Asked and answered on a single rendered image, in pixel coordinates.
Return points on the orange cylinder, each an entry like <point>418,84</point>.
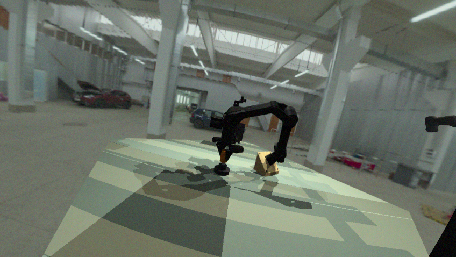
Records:
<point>222,156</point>

